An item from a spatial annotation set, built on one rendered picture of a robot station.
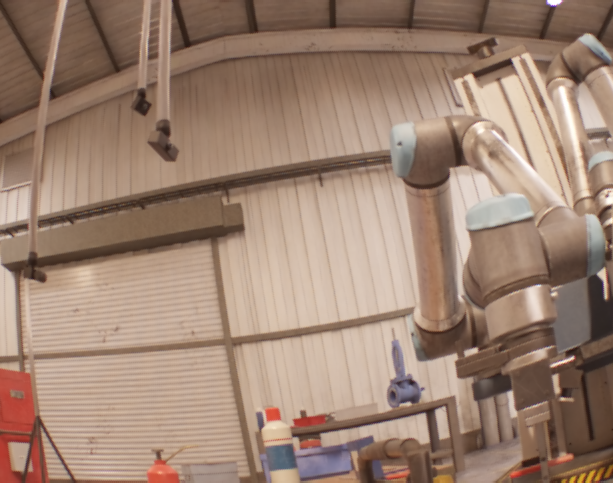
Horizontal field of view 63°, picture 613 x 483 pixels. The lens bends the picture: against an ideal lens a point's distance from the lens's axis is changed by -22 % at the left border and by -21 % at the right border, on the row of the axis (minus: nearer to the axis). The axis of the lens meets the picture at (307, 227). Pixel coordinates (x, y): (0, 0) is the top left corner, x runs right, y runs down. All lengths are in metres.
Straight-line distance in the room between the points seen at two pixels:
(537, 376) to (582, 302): 1.19
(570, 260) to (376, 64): 10.70
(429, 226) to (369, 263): 8.19
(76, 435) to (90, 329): 1.98
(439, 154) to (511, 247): 0.65
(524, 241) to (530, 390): 0.17
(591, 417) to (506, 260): 1.27
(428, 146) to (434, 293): 0.42
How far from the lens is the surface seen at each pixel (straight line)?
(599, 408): 1.87
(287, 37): 11.57
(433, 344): 1.66
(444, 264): 1.48
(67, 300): 10.34
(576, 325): 1.79
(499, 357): 0.66
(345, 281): 9.49
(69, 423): 10.04
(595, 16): 12.90
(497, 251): 0.66
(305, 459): 1.95
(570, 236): 0.82
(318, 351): 9.23
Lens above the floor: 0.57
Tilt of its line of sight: 22 degrees up
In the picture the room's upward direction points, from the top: 10 degrees counter-clockwise
